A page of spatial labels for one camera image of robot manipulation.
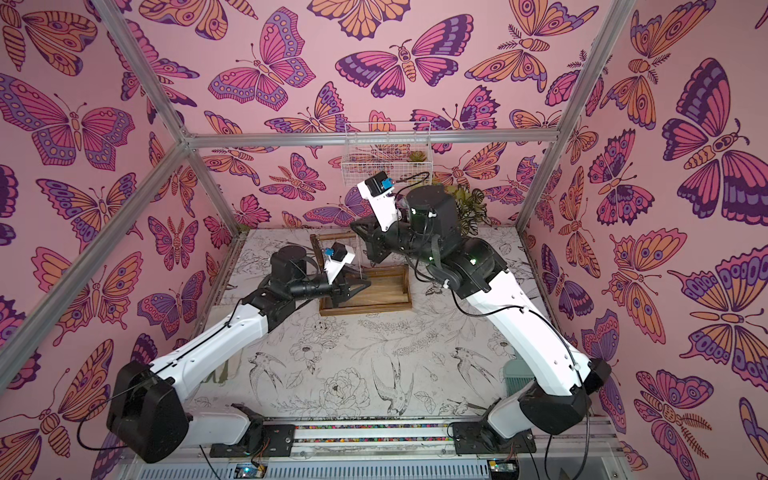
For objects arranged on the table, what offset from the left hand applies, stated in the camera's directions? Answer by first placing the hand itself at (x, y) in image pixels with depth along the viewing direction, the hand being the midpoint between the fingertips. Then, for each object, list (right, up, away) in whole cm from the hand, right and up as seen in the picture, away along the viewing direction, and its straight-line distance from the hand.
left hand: (370, 279), depth 73 cm
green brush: (+41, -28, +11) cm, 51 cm away
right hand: (-1, +13, -16) cm, 20 cm away
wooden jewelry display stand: (+5, -6, +29) cm, 30 cm away
